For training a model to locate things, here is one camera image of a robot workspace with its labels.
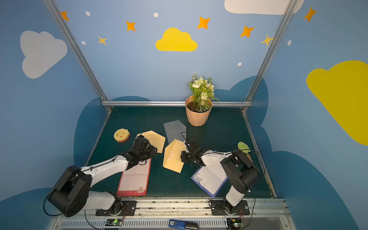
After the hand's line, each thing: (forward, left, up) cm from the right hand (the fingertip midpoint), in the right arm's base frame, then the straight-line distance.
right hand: (183, 155), depth 93 cm
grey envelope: (+22, +8, -1) cm, 23 cm away
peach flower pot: (+32, -9, +11) cm, 35 cm away
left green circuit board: (-38, +32, -1) cm, 50 cm away
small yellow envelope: (-2, +7, -1) cm, 8 cm away
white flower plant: (+31, -11, +29) cm, 44 cm away
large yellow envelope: (+11, +20, 0) cm, 23 cm away
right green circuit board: (-35, -29, -2) cm, 45 cm away
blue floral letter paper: (-13, -18, -3) cm, 22 cm away
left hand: (0, +15, +5) cm, 16 cm away
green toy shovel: (+9, -42, -2) cm, 43 cm away
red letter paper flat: (-17, +28, -2) cm, 33 cm away
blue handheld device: (-37, -3, +2) cm, 37 cm away
